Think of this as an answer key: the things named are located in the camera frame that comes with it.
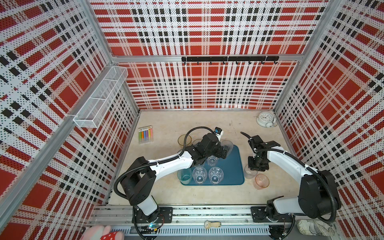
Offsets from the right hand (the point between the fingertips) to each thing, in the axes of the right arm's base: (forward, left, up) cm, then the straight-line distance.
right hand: (256, 168), depth 84 cm
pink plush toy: (-30, +77, +2) cm, 82 cm away
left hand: (+10, +19, +10) cm, 23 cm away
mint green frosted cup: (-3, +41, -4) cm, 42 cm away
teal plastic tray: (+3, +13, -5) cm, 14 cm away
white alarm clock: (+39, -18, -3) cm, 43 cm away
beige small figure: (-26, +28, -3) cm, 39 cm away
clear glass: (+7, +25, -4) cm, 26 cm away
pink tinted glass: (-6, -3, -5) cm, 8 cm away
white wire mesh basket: (+31, +101, +14) cm, 107 cm away
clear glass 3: (-1, +3, -5) cm, 6 cm away
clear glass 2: (-2, +23, -4) cm, 24 cm away
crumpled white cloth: (-28, -19, -2) cm, 34 cm away
